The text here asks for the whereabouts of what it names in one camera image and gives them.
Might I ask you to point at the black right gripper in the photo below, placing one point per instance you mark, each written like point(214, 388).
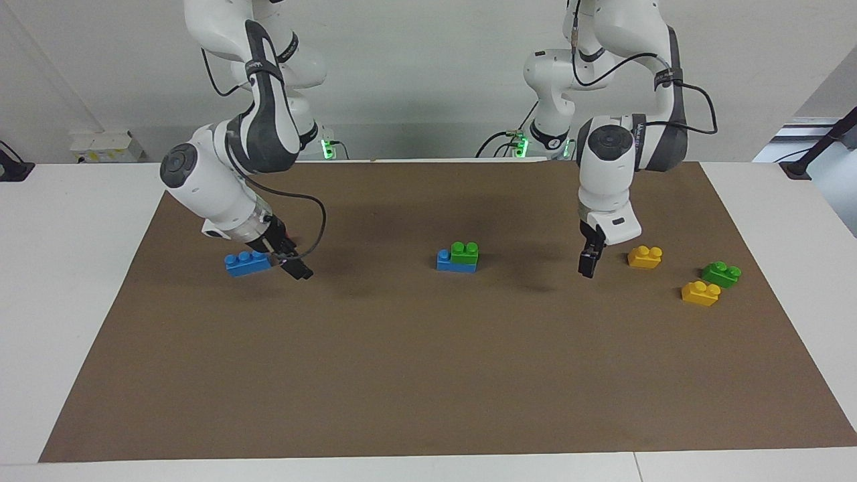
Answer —
point(276, 239)

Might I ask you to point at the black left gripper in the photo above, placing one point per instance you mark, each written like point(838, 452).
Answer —
point(591, 239)

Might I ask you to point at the green two-stud toy block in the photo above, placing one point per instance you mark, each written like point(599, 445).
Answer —
point(464, 254)
point(720, 276)

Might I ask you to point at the blue three-stud toy block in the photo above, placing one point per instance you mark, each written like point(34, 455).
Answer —
point(444, 261)
point(244, 266)

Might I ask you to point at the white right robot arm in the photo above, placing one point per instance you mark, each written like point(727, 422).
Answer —
point(207, 194)

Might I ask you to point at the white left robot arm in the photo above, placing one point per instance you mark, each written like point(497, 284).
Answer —
point(606, 181)

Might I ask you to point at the yellow two-stud toy block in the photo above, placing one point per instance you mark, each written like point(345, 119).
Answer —
point(699, 296)
point(644, 260)

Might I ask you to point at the brown table mat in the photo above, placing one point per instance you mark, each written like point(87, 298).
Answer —
point(428, 368)

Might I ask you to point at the white box with yellow label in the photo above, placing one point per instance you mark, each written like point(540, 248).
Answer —
point(100, 144)

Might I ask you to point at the black table clamp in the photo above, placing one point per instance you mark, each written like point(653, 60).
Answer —
point(13, 169)

